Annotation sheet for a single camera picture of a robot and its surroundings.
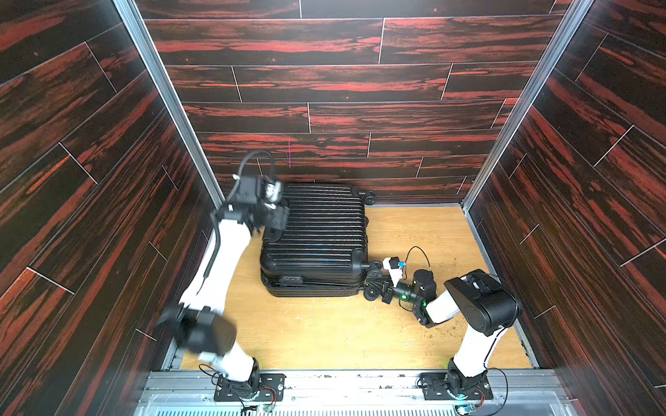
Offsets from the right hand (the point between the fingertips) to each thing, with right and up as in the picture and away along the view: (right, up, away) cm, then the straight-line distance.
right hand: (371, 276), depth 90 cm
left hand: (-31, +22, -9) cm, 39 cm away
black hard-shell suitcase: (-17, +10, -10) cm, 22 cm away
